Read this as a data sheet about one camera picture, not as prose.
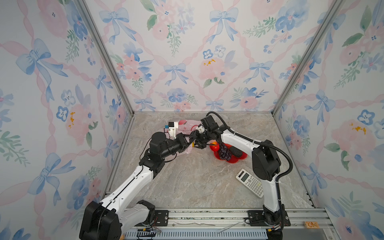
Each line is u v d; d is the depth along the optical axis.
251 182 0.84
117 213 0.41
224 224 0.74
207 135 0.78
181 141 0.64
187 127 0.95
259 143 0.55
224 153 0.93
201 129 0.87
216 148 0.94
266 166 0.53
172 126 0.69
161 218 0.74
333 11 0.70
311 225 0.72
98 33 0.78
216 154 0.93
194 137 0.80
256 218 0.74
